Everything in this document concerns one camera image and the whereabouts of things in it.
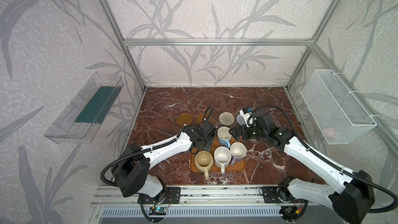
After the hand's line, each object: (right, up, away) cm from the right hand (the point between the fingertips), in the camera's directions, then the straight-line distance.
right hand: (235, 124), depth 79 cm
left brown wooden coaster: (-30, 0, +23) cm, 38 cm away
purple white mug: (+3, -17, +8) cm, 18 cm away
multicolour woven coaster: (-2, 0, +23) cm, 23 cm away
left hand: (-14, -10, +5) cm, 17 cm away
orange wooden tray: (+2, -23, +3) cm, 23 cm away
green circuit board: (-38, -39, -8) cm, 55 cm away
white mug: (-6, -19, +6) cm, 21 cm away
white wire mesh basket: (+39, +6, -18) cm, 43 cm away
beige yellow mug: (-16, -21, +5) cm, 27 cm away
